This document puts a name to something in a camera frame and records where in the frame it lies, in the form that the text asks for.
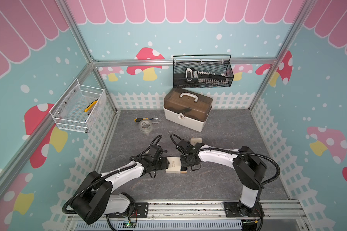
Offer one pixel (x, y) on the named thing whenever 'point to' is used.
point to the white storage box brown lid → (187, 108)
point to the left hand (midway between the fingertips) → (165, 166)
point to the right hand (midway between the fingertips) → (184, 163)
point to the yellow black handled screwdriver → (137, 120)
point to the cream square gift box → (174, 166)
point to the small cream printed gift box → (193, 141)
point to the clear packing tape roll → (145, 126)
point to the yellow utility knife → (91, 106)
